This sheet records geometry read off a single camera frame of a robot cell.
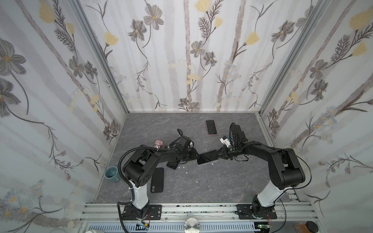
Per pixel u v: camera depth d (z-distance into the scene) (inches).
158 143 38.6
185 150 31.5
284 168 19.1
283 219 28.7
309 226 24.6
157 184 33.2
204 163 35.7
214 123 44.9
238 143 30.1
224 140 35.0
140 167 19.6
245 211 28.9
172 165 35.7
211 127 44.2
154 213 29.0
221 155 33.1
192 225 22.9
